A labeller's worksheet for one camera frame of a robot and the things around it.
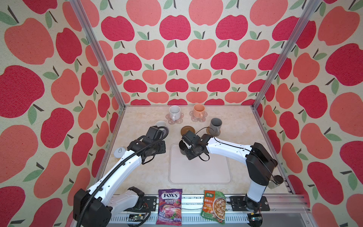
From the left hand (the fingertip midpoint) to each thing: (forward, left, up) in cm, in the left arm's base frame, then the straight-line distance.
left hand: (165, 147), depth 80 cm
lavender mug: (+22, +5, -6) cm, 23 cm away
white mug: (+36, -5, -9) cm, 37 cm away
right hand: (+1, -15, -9) cm, 18 cm away
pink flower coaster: (+31, -2, -15) cm, 34 cm away
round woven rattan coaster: (+21, -30, -14) cm, 39 cm away
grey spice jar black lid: (-18, -59, -5) cm, 62 cm away
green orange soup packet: (-27, -26, -13) cm, 40 cm away
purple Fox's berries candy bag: (-28, -3, -11) cm, 30 cm away
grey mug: (+18, -33, -5) cm, 38 cm away
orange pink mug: (+36, -24, -7) cm, 44 cm away
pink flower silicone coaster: (+32, -20, -13) cm, 41 cm away
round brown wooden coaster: (+23, -12, -13) cm, 29 cm away
